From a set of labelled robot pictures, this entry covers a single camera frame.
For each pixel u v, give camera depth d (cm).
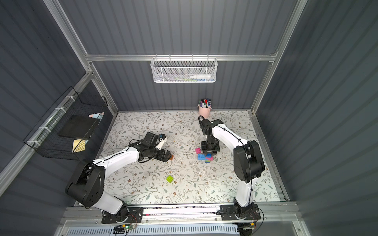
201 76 89
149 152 69
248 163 52
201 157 89
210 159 89
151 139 72
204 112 113
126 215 70
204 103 108
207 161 91
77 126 73
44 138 62
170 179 85
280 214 74
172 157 93
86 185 44
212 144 75
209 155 85
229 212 73
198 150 96
